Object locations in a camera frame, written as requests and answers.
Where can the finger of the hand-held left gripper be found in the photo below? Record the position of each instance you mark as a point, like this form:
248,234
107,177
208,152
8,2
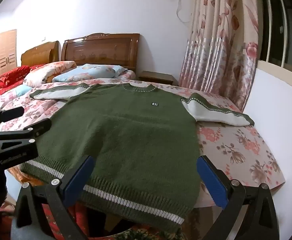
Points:
23,133
7,115

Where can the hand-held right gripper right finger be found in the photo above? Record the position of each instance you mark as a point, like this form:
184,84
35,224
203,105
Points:
210,180

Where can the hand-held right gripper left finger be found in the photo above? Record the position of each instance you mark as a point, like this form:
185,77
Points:
77,180

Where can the green knit sweater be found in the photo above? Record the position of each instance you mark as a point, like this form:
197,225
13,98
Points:
126,135

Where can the light blue blanket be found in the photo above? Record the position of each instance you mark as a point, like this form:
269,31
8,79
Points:
19,90

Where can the red floral cloth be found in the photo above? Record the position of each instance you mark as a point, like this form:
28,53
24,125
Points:
82,217

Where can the bed with floral sheet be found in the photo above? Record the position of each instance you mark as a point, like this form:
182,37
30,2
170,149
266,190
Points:
235,150

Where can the red pillow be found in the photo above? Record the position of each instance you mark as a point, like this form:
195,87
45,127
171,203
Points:
13,76

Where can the orange floral pillow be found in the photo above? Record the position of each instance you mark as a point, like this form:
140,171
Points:
48,72

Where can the wooden wardrobe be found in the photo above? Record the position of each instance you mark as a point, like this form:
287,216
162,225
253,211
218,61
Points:
3,52

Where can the small wooden headboard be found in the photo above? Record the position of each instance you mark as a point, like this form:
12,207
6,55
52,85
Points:
39,53

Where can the light blue floral pillow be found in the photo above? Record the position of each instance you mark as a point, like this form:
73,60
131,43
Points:
91,72

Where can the large wooden headboard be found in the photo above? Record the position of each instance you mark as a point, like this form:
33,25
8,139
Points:
101,50

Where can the wooden nightstand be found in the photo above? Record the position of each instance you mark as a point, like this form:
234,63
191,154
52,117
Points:
157,77

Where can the pink floral curtain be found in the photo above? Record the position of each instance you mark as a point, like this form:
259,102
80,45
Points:
215,45

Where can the window with white bars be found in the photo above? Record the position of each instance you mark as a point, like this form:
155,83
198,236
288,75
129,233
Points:
280,30

